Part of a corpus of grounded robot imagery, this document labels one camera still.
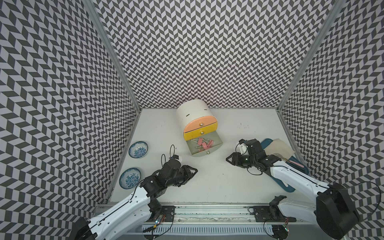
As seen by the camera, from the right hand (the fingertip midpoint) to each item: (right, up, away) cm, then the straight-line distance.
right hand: (229, 162), depth 82 cm
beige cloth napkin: (+36, +6, +15) cm, 39 cm away
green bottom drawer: (-19, +5, 0) cm, 19 cm away
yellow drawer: (-15, +17, +6) cm, 24 cm away
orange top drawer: (-17, +23, 0) cm, 28 cm away
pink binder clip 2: (-13, +7, +12) cm, 19 cm away
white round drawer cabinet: (-23, +30, +5) cm, 38 cm away
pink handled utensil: (+48, -5, +10) cm, 49 cm away
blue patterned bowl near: (-56, -9, 0) cm, 56 cm away
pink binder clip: (-17, +10, +14) cm, 24 cm away
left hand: (-18, -4, -7) cm, 20 cm away
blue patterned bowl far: (-56, +5, +12) cm, 57 cm away
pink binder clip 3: (-10, +9, +11) cm, 17 cm away
